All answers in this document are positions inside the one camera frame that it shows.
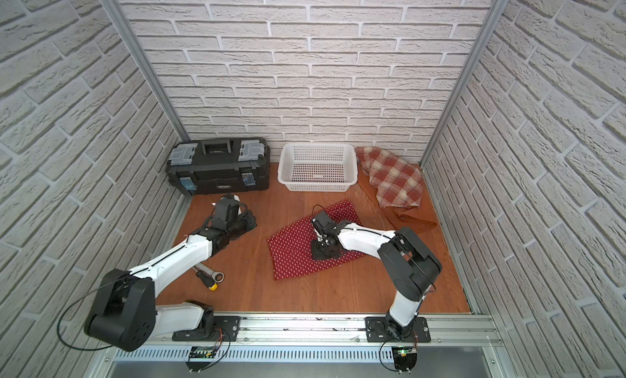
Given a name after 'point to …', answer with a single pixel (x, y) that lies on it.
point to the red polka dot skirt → (291, 252)
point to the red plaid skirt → (398, 184)
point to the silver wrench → (216, 276)
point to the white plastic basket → (318, 167)
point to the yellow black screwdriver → (208, 280)
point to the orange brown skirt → (401, 219)
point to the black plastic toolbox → (219, 165)
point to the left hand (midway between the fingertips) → (261, 213)
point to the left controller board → (200, 352)
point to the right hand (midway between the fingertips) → (319, 255)
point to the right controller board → (405, 358)
